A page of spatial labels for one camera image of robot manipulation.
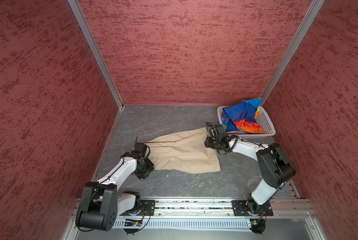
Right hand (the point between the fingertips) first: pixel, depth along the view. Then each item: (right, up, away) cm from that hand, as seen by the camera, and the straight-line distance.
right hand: (207, 146), depth 95 cm
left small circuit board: (-41, -34, -23) cm, 58 cm away
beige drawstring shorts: (-14, -3, -5) cm, 16 cm away
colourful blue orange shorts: (+23, +19, +3) cm, 30 cm away
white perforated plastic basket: (+42, +19, +12) cm, 47 cm away
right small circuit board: (+19, -34, -24) cm, 45 cm away
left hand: (-34, -15, -10) cm, 38 cm away
